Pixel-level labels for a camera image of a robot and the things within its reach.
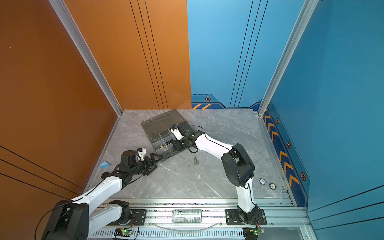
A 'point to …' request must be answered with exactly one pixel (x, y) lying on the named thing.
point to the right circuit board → (257, 231)
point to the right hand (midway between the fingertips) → (174, 145)
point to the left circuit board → (123, 232)
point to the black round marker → (272, 186)
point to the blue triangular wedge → (104, 165)
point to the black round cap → (105, 175)
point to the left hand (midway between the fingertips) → (160, 160)
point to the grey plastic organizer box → (158, 129)
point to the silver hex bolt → (195, 160)
